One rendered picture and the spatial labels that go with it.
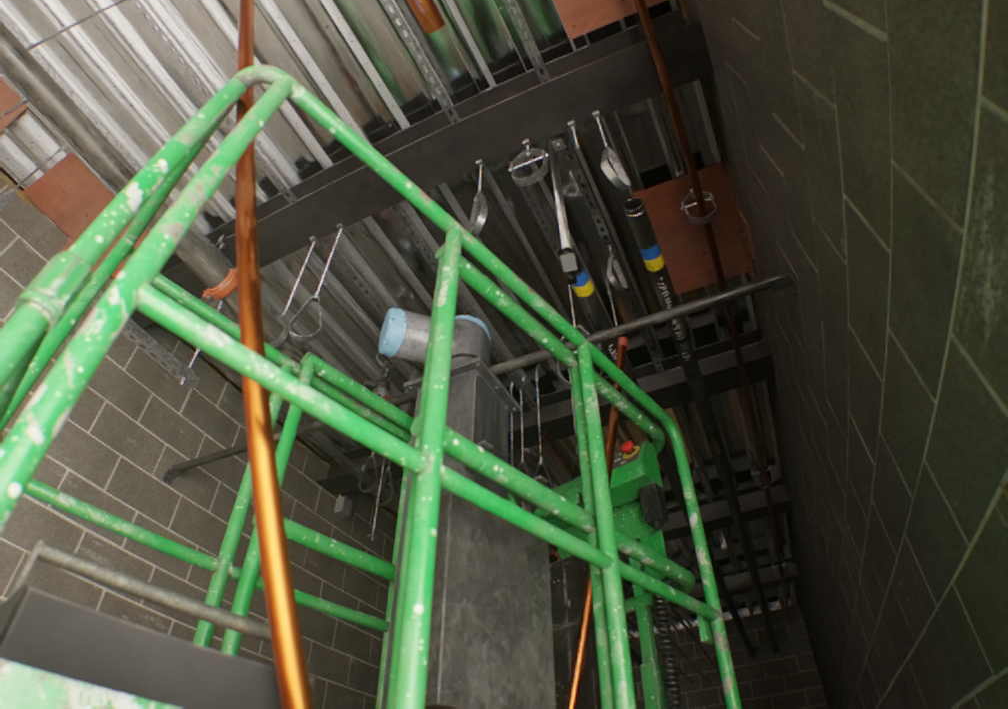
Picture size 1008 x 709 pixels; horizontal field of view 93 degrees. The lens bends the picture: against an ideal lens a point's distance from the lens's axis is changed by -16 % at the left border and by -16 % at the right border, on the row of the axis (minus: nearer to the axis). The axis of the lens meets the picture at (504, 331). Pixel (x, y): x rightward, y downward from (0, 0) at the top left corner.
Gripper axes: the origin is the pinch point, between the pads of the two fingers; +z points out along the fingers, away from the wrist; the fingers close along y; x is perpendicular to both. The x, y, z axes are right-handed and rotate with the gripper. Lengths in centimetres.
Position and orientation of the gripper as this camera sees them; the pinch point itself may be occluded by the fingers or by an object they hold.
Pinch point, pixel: (385, 366)
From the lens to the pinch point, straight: 286.9
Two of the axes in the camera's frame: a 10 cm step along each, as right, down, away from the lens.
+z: 0.0, -7.0, 7.1
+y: 4.1, -6.5, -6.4
